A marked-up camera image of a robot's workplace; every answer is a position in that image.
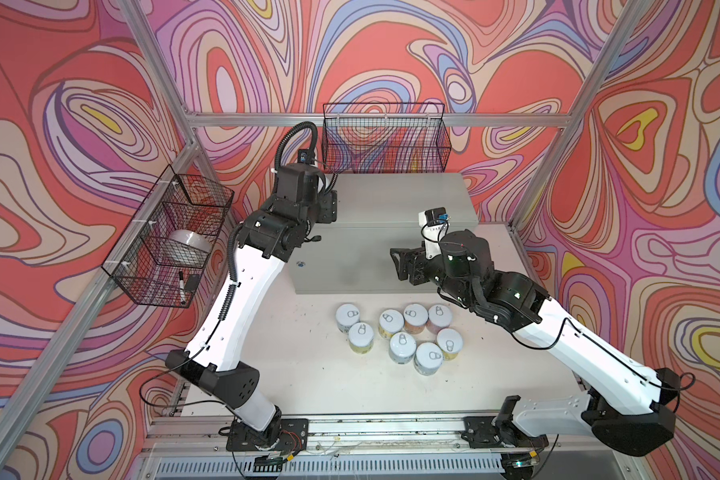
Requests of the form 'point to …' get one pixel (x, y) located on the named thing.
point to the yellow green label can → (390, 322)
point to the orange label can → (415, 317)
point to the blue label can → (402, 347)
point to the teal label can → (347, 315)
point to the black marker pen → (182, 287)
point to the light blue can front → (428, 358)
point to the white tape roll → (185, 246)
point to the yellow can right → (451, 342)
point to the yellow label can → (361, 337)
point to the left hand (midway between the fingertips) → (320, 191)
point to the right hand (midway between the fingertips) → (408, 255)
